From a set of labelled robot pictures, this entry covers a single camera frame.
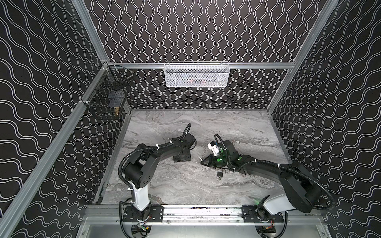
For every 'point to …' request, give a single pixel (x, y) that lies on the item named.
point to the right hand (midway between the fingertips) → (201, 163)
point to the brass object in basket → (116, 109)
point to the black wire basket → (106, 99)
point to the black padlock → (220, 174)
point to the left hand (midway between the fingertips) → (190, 160)
